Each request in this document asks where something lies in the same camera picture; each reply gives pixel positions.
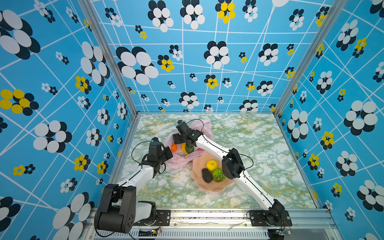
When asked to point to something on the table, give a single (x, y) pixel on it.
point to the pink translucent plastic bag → (197, 125)
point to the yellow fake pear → (211, 165)
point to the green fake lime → (190, 148)
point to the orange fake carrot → (174, 147)
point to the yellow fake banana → (183, 148)
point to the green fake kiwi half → (218, 175)
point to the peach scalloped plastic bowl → (199, 163)
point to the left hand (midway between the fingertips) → (172, 149)
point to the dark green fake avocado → (207, 175)
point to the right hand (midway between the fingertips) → (178, 137)
